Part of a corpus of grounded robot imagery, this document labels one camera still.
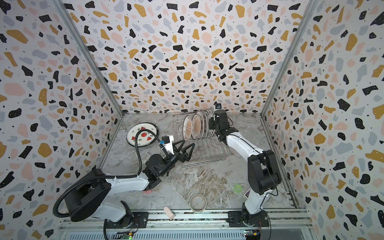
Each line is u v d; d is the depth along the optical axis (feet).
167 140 2.22
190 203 2.55
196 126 3.37
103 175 1.61
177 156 2.23
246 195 2.66
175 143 2.52
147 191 2.66
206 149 3.32
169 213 2.45
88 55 2.82
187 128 3.38
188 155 2.25
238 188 2.80
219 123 2.31
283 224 2.43
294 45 2.75
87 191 1.56
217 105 2.62
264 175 1.57
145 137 3.48
